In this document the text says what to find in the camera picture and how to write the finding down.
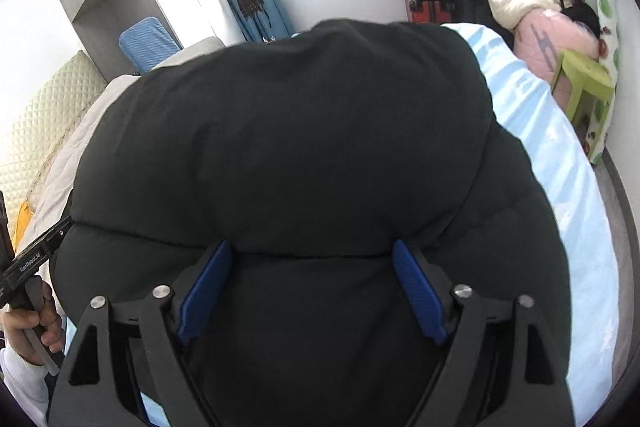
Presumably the red suitcase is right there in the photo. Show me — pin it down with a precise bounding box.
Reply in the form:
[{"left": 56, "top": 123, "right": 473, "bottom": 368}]
[{"left": 407, "top": 0, "right": 456, "bottom": 25}]

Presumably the green plastic stool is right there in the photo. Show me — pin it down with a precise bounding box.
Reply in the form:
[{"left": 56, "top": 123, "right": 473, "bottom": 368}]
[{"left": 550, "top": 49, "right": 616, "bottom": 130}]

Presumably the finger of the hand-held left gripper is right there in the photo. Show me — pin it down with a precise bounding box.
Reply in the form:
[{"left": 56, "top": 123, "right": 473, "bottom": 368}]
[{"left": 47, "top": 213, "right": 75, "bottom": 254}]

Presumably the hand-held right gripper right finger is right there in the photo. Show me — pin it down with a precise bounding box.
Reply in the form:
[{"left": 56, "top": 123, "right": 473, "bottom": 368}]
[{"left": 391, "top": 239, "right": 573, "bottom": 427}]

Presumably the light blue bed sheet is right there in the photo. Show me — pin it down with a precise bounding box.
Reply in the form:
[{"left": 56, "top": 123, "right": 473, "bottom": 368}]
[{"left": 140, "top": 23, "right": 623, "bottom": 427}]

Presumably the black puffer jacket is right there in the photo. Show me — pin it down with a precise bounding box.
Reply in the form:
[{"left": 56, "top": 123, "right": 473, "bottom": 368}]
[{"left": 50, "top": 19, "right": 573, "bottom": 427}]

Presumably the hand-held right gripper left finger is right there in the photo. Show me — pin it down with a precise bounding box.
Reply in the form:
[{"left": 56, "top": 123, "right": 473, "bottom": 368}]
[{"left": 47, "top": 239, "right": 233, "bottom": 427}]

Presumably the beige quilted headboard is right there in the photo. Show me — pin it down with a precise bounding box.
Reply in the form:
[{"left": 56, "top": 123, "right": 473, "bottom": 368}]
[{"left": 0, "top": 52, "right": 108, "bottom": 238}]

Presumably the yellow pillow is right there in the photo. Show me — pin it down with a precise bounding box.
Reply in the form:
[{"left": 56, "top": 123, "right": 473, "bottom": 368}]
[{"left": 12, "top": 202, "right": 33, "bottom": 254}]

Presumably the person's left forearm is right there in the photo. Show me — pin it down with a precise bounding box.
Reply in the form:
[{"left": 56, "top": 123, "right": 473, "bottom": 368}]
[{"left": 0, "top": 346, "right": 57, "bottom": 410}]

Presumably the blue chair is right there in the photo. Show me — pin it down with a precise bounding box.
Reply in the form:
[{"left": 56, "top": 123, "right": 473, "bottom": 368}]
[{"left": 119, "top": 18, "right": 182, "bottom": 75}]

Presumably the person's left hand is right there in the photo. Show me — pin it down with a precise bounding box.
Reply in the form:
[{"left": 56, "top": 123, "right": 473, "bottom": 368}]
[{"left": 0, "top": 279, "right": 66, "bottom": 366}]

